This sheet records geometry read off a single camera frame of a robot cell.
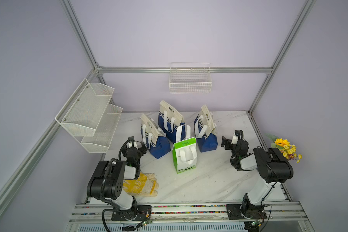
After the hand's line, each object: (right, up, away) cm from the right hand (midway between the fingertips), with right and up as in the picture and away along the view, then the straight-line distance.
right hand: (230, 138), depth 98 cm
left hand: (-65, -4, -4) cm, 66 cm away
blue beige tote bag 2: (-40, +10, -11) cm, 42 cm away
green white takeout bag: (-33, -3, -27) cm, 43 cm away
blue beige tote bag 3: (-20, +6, -16) cm, 27 cm away
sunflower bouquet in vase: (+18, -3, -29) cm, 34 cm away
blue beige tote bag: (-50, +3, -20) cm, 53 cm away
